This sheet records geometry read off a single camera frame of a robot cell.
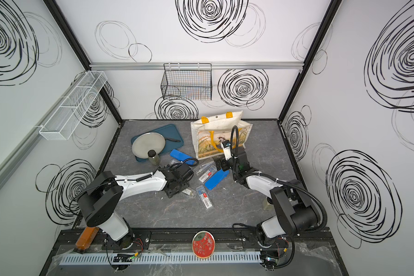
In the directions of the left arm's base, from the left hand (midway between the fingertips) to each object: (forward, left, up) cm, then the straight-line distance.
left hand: (184, 188), depth 89 cm
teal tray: (+38, +13, +1) cm, 41 cm away
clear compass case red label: (-5, -11, +2) cm, 12 cm away
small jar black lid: (+13, +18, +8) cm, 23 cm away
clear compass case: (-2, -3, +1) cm, 4 cm away
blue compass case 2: (+5, -17, +1) cm, 18 cm away
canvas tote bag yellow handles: (+23, -11, +18) cm, 31 cm away
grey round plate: (+31, +28, -1) cm, 42 cm away
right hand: (+14, -19, +11) cm, 27 cm away
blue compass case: (+19, +4, +1) cm, 20 cm away
